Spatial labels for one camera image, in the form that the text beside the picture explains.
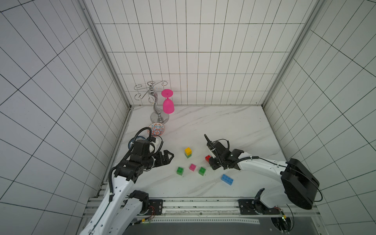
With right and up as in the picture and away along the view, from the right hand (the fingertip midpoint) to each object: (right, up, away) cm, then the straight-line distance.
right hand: (211, 157), depth 88 cm
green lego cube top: (-14, 0, +1) cm, 14 cm away
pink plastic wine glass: (-27, +32, +8) cm, 43 cm away
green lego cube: (-19, -6, -6) cm, 21 cm away
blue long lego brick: (+8, -10, -7) cm, 15 cm away
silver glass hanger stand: (-38, +25, +22) cm, 51 cm away
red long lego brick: (-2, 0, 0) cm, 2 cm away
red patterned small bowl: (-37, +16, +15) cm, 44 cm away
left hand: (-26, +2, -13) cm, 29 cm away
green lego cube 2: (-6, -6, -7) cm, 11 cm away
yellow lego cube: (-14, +4, -2) cm, 15 cm away
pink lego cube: (-12, -5, -3) cm, 13 cm away
